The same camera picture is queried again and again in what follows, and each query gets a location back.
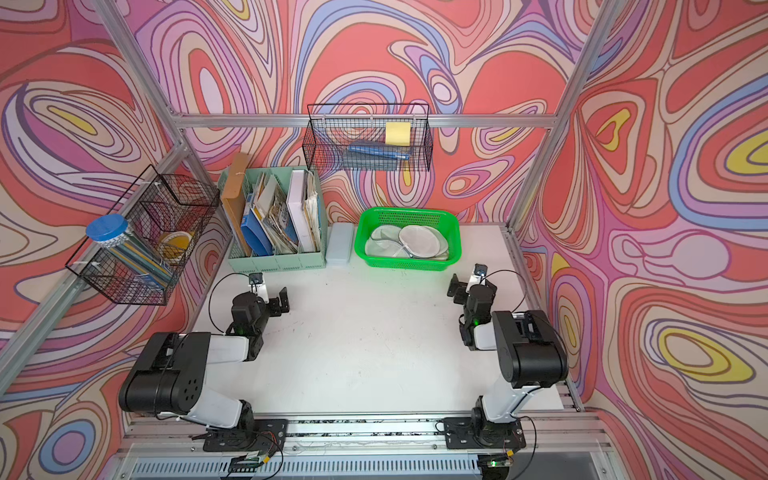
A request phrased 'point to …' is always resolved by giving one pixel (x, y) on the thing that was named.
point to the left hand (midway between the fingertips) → (272, 289)
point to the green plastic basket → (441, 219)
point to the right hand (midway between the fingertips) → (470, 283)
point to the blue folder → (257, 238)
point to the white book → (296, 202)
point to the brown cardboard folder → (233, 199)
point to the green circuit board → (244, 463)
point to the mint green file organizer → (294, 262)
